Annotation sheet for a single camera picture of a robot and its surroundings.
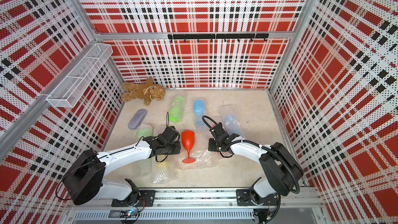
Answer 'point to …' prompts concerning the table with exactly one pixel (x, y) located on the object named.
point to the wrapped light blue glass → (231, 120)
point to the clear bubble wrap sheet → (204, 159)
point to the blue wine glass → (199, 107)
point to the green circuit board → (130, 213)
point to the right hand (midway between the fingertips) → (214, 145)
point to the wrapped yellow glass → (162, 172)
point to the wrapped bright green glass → (176, 109)
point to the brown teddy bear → (147, 92)
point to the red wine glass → (188, 139)
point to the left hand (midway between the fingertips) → (181, 148)
